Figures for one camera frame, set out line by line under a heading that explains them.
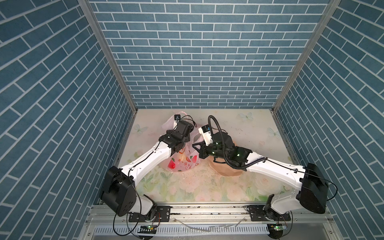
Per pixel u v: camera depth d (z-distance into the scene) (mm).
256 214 733
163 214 743
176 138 620
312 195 403
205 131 654
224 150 564
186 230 770
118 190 411
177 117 716
